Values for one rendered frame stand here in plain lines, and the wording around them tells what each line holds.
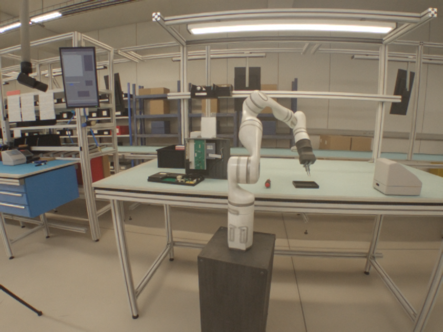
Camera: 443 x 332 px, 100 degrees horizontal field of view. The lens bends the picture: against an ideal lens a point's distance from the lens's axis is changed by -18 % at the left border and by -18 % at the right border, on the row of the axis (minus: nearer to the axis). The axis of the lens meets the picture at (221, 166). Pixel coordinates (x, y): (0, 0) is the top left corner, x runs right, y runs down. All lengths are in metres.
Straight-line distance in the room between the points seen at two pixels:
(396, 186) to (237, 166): 0.72
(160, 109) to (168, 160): 3.82
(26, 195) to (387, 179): 2.40
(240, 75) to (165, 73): 3.10
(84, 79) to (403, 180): 2.27
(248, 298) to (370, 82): 5.45
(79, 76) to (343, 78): 4.98
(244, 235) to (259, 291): 0.19
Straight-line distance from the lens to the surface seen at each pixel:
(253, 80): 2.96
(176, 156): 1.42
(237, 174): 0.71
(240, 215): 0.76
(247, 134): 0.83
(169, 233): 2.12
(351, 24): 1.52
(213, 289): 0.86
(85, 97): 2.20
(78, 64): 2.21
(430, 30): 6.85
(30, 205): 2.25
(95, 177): 2.84
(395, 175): 1.12
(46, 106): 2.80
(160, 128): 5.24
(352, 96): 1.87
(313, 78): 5.43
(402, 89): 3.45
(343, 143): 4.49
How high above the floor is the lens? 1.30
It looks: 12 degrees down
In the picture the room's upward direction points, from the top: straight up
